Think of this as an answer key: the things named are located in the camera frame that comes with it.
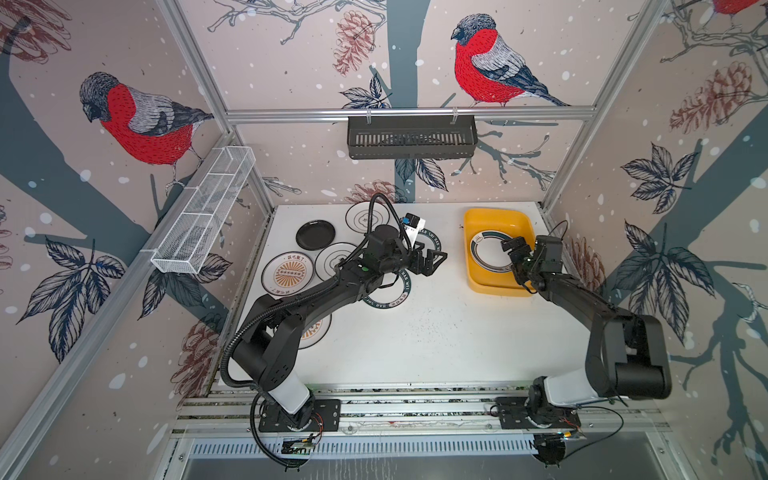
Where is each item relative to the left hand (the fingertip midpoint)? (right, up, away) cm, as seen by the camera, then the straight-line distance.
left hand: (436, 251), depth 78 cm
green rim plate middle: (-12, -16, +16) cm, 26 cm away
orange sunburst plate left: (-48, -9, +23) cm, 54 cm away
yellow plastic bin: (+35, +8, +35) cm, 50 cm away
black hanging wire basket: (-5, +39, +26) cm, 47 cm away
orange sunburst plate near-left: (-35, -25, +10) cm, 44 cm away
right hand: (+24, -1, +14) cm, 28 cm away
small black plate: (-42, +4, +33) cm, 53 cm away
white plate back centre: (-26, +11, +40) cm, 49 cm away
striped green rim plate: (+22, -3, +26) cm, 34 cm away
